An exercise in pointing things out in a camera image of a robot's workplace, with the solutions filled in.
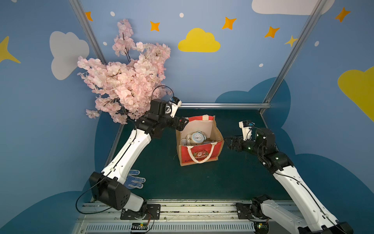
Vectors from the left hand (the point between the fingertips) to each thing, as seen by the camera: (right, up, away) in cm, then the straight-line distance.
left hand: (180, 115), depth 76 cm
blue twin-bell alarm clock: (+9, -14, +14) cm, 22 cm away
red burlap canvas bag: (+16, -19, +2) cm, 25 cm away
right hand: (+27, -11, -2) cm, 30 cm away
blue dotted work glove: (-28, -39, +7) cm, 48 cm away
